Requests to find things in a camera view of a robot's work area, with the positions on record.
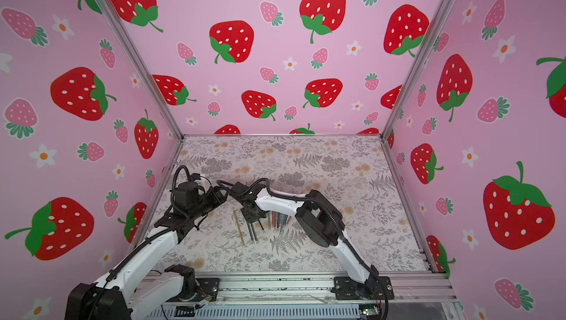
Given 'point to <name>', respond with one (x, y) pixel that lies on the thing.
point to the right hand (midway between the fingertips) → (251, 219)
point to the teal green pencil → (280, 220)
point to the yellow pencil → (238, 224)
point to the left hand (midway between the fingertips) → (228, 190)
